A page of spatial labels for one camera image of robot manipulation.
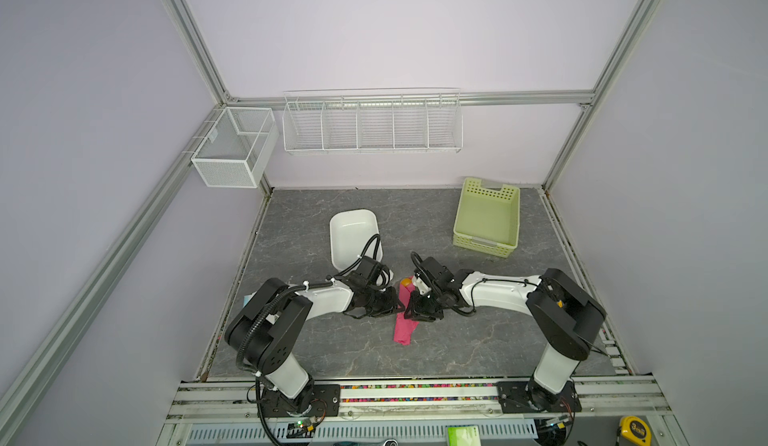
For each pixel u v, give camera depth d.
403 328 0.85
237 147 1.02
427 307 0.78
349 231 1.03
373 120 0.97
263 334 0.45
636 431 0.68
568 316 0.47
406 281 0.93
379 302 0.80
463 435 0.67
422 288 0.82
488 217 1.15
